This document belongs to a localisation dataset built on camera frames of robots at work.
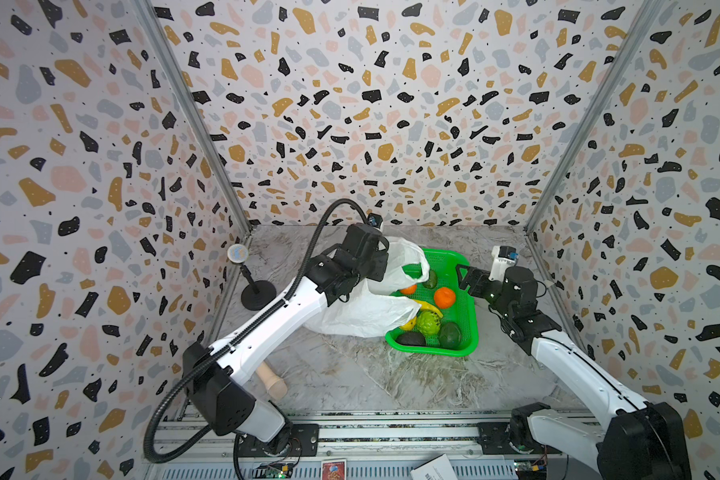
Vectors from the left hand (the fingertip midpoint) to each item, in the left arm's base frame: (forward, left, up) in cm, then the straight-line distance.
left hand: (378, 249), depth 75 cm
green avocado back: (+8, -19, -27) cm, 33 cm away
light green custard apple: (-9, -15, -23) cm, 29 cm away
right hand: (0, -23, -7) cm, 24 cm away
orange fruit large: (+1, -21, -25) cm, 33 cm away
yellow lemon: (-8, -9, -27) cm, 29 cm away
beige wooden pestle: (-25, +27, -26) cm, 45 cm away
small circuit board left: (-43, +25, -30) cm, 58 cm away
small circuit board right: (-44, -36, -31) cm, 65 cm away
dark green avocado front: (-13, -21, -24) cm, 34 cm away
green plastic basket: (-3, -27, -28) cm, 39 cm away
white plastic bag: (-13, +2, -6) cm, 15 cm away
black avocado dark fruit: (-12, -10, -27) cm, 31 cm away
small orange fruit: (+6, -11, -28) cm, 31 cm away
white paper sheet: (-43, -13, -24) cm, 51 cm away
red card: (-43, +11, -28) cm, 52 cm away
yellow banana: (-1, -16, -27) cm, 31 cm away
